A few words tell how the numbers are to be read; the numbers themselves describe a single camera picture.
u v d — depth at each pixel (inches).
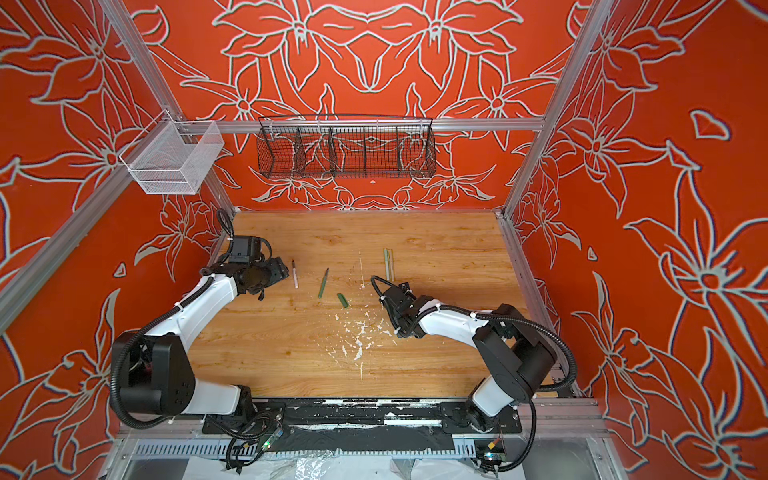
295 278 39.3
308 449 27.4
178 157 36.5
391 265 39.9
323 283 39.2
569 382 16.3
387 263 40.6
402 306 27.4
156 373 16.6
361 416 29.2
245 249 26.9
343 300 37.3
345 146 39.4
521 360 17.2
